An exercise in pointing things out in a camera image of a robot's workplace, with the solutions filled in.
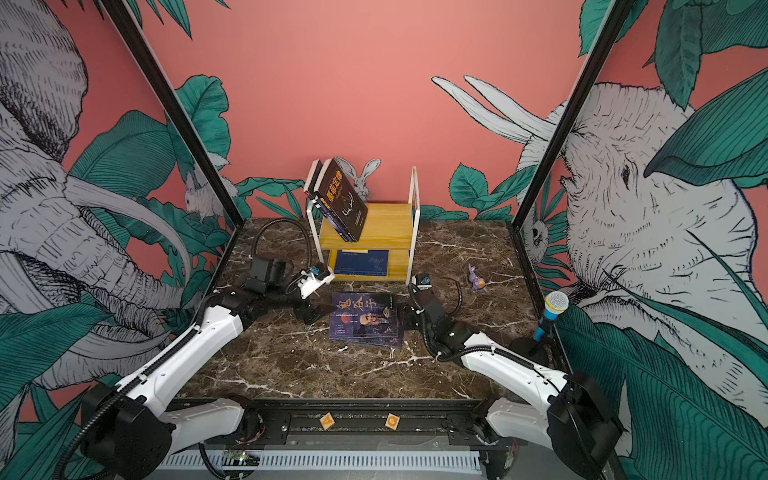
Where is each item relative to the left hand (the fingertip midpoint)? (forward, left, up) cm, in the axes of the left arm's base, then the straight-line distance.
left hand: (329, 289), depth 79 cm
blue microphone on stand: (-10, -56, +6) cm, 57 cm away
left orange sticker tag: (-28, +1, -18) cm, 33 cm away
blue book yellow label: (+20, -7, -15) cm, 26 cm away
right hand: (-1, -20, -6) cm, 21 cm away
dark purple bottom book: (-1, -9, -16) cm, 19 cm away
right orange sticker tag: (-29, -16, -18) cm, 38 cm away
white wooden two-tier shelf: (+24, -16, -12) cm, 31 cm away
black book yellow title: (+22, -3, +11) cm, 25 cm away
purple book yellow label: (+16, -2, +9) cm, 18 cm away
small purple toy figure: (+11, -47, -16) cm, 51 cm away
